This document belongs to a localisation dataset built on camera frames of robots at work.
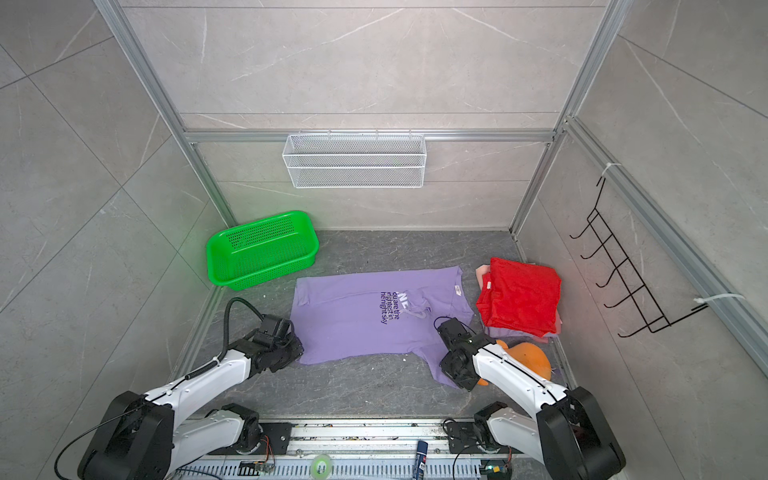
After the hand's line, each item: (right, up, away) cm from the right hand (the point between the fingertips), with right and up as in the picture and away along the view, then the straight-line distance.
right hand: (448, 371), depth 86 cm
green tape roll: (-34, -17, -16) cm, 41 cm away
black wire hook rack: (+37, +32, -17) cm, 52 cm away
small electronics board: (-50, -18, -14) cm, 55 cm away
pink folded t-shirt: (+16, +28, +21) cm, 38 cm away
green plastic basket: (-69, +35, +29) cm, 83 cm away
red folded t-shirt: (+23, +21, +5) cm, 32 cm away
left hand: (-44, +8, +3) cm, 45 cm away
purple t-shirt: (-16, +15, +10) cm, 24 cm away
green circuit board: (+8, -18, -15) cm, 25 cm away
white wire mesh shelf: (-30, +67, +16) cm, 75 cm away
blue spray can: (-10, -14, -16) cm, 23 cm away
